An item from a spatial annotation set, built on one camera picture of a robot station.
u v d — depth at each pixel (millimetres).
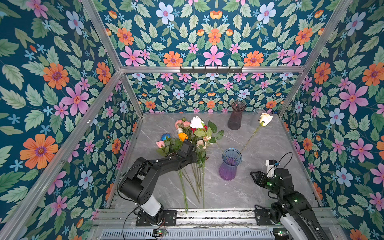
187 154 736
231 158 729
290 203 549
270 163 732
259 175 717
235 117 1014
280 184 602
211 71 933
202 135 640
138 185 458
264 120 614
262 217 737
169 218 737
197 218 752
